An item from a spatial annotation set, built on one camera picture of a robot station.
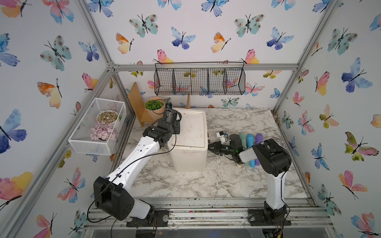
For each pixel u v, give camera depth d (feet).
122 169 1.42
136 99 3.36
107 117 2.33
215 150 2.89
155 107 3.16
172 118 1.97
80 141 1.92
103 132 2.05
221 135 3.06
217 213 2.51
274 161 1.77
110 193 1.28
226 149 2.84
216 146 2.91
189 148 2.31
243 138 3.31
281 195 1.97
